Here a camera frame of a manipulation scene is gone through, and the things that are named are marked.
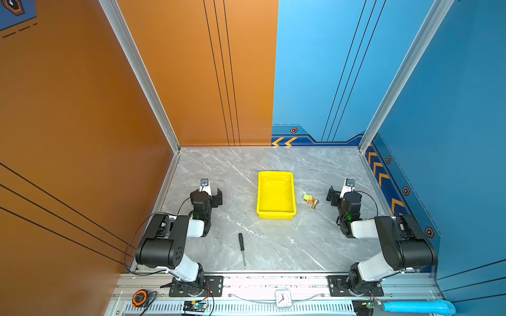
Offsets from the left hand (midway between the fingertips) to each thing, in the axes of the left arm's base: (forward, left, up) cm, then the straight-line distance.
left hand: (208, 187), depth 95 cm
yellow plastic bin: (0, -33, -7) cm, 34 cm away
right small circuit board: (-46, -63, -7) cm, 79 cm away
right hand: (0, -64, 0) cm, 64 cm away
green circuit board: (-46, -2, -8) cm, 47 cm away
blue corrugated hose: (-46, -86, -3) cm, 97 cm away
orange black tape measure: (-45, +17, -4) cm, 48 cm away
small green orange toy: (-3, -50, -5) cm, 50 cm away
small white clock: (-44, -34, -5) cm, 56 cm away
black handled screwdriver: (-26, -18, -6) cm, 32 cm away
